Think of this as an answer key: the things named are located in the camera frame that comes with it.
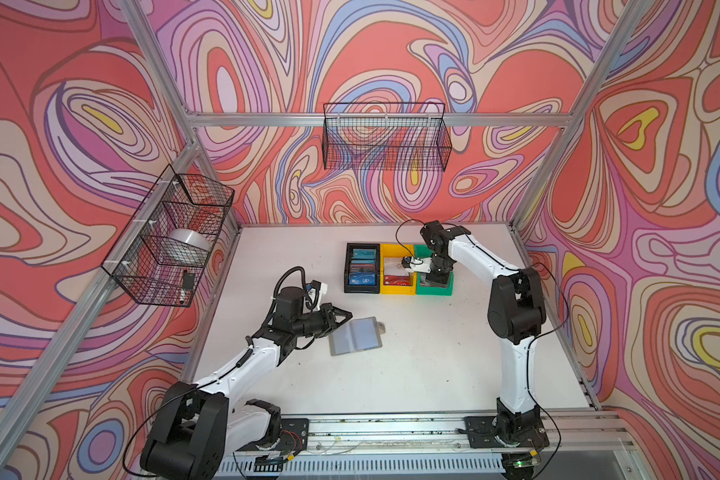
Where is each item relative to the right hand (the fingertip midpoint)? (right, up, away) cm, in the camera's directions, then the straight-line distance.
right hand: (441, 281), depth 97 cm
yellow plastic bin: (-15, +8, +10) cm, 20 cm away
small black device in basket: (-69, +3, -24) cm, 73 cm away
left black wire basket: (-77, +8, -23) cm, 81 cm away
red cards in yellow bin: (-15, 0, +5) cm, 16 cm away
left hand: (-28, -8, -17) cm, 34 cm away
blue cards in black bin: (-26, +4, +8) cm, 27 cm away
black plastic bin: (-26, -3, +4) cm, 27 cm away
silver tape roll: (-69, +14, -23) cm, 74 cm away
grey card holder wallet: (-28, -16, -6) cm, 33 cm away
